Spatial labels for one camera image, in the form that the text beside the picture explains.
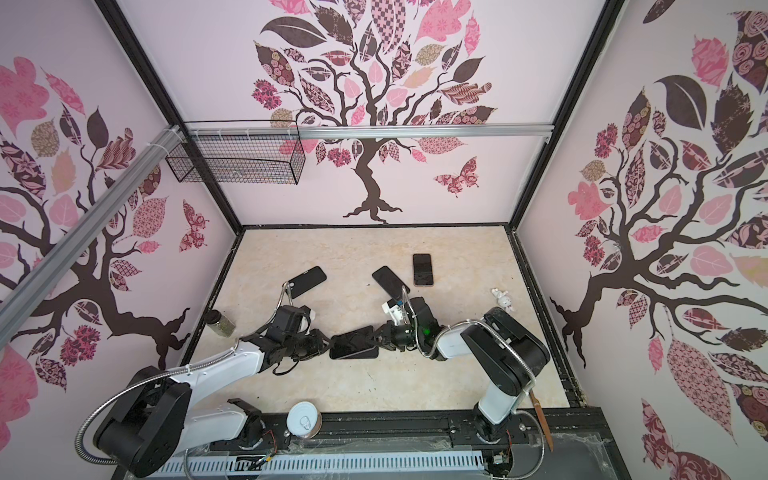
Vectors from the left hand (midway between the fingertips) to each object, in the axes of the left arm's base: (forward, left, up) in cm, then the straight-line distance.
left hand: (331, 349), depth 87 cm
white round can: (-19, +4, +4) cm, 20 cm away
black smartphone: (+26, -18, -3) cm, 31 cm away
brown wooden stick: (-19, -57, 0) cm, 60 cm away
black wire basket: (+53, +32, +32) cm, 70 cm away
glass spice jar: (+5, +32, +5) cm, 33 cm away
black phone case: (+26, +13, -2) cm, 29 cm away
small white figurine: (+16, -55, +2) cm, 57 cm away
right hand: (+1, -11, +5) cm, 12 cm away
